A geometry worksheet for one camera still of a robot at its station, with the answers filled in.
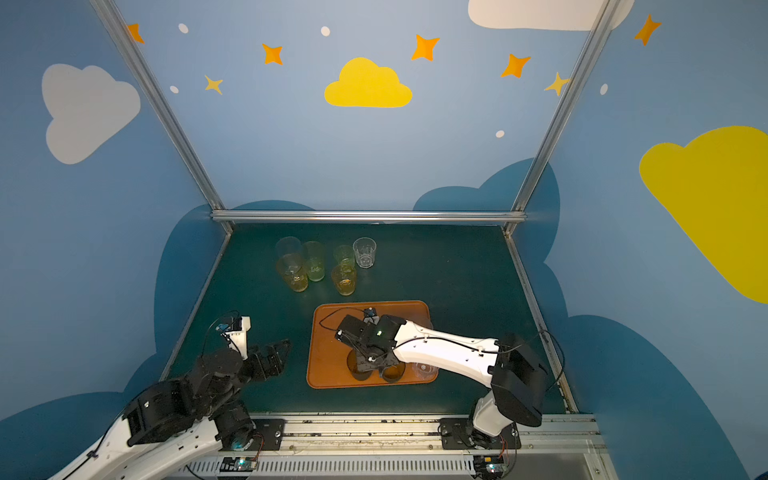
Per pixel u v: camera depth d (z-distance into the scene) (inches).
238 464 27.9
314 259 40.3
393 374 32.6
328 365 34.4
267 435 29.0
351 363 30.8
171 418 18.3
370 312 28.8
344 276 40.2
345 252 41.1
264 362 24.3
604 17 27.6
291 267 38.6
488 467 28.1
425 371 33.0
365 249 43.5
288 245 39.4
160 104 33.1
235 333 23.8
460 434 29.5
